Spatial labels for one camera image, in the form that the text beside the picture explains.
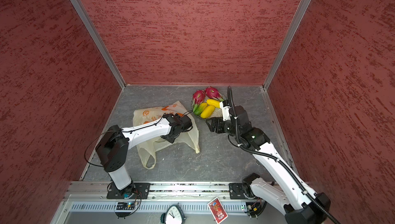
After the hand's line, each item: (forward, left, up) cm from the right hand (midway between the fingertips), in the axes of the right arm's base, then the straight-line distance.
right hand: (211, 124), depth 73 cm
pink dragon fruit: (+30, +7, -14) cm, 34 cm away
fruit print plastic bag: (+14, +40, -10) cm, 43 cm away
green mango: (+24, +5, -18) cm, 31 cm away
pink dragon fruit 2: (+34, -4, -16) cm, 38 cm away
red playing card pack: (-33, -1, -21) cm, 39 cm away
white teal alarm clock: (-34, +18, -18) cm, 43 cm away
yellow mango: (+20, +1, -18) cm, 27 cm away
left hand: (+1, +28, -13) cm, 31 cm away
